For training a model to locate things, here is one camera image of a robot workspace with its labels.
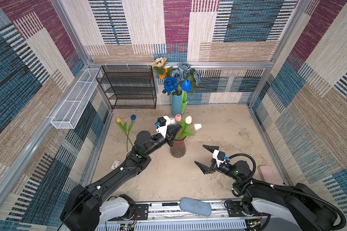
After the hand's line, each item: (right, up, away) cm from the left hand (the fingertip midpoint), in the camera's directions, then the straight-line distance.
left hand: (180, 124), depth 68 cm
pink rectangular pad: (+50, -29, +15) cm, 60 cm away
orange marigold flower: (-10, +30, +25) cm, 40 cm away
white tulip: (+3, -2, +10) cm, 11 cm away
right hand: (+10, -15, +6) cm, 19 cm away
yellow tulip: (-41, -3, +39) cm, 57 cm away
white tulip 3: (+9, -2, +9) cm, 13 cm away
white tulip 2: (-4, +1, +6) cm, 7 cm away
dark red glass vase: (0, -18, +30) cm, 35 cm away
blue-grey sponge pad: (+8, -41, +5) cm, 42 cm away
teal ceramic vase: (-1, +12, +34) cm, 37 cm away
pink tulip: (-1, +3, +4) cm, 5 cm away
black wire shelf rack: (-38, +27, +43) cm, 63 cm away
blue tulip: (-34, +3, +43) cm, 55 cm away
